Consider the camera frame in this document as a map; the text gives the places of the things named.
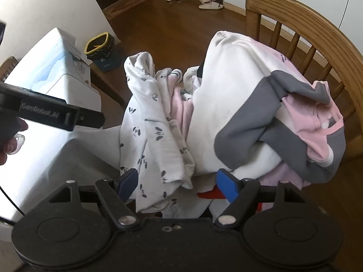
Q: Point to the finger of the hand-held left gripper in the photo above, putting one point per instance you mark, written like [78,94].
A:
[88,118]

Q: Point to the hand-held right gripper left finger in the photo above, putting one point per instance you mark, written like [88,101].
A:
[129,180]

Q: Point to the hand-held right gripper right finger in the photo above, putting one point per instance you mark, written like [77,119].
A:
[227,184]

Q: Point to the white dog-print sweatshirt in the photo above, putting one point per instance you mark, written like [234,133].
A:
[141,119]

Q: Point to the person's left hand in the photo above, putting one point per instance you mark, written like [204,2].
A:
[8,150]

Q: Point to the red cloth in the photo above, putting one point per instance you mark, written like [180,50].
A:
[208,195]

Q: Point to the lilac garment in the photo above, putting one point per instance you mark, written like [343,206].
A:
[279,175]

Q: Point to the black yellow-rimmed bag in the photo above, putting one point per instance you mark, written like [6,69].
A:
[99,48]

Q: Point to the pink garment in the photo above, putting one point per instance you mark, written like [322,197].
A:
[183,110]

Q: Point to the white grey pink sweatshirt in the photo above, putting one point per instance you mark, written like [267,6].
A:
[227,90]

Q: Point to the white black striped sock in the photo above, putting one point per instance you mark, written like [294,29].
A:
[176,76]

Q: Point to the beige slipper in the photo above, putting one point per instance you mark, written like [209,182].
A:
[211,5]
[204,0]

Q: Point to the white cabinet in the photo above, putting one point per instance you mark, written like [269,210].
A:
[312,0]

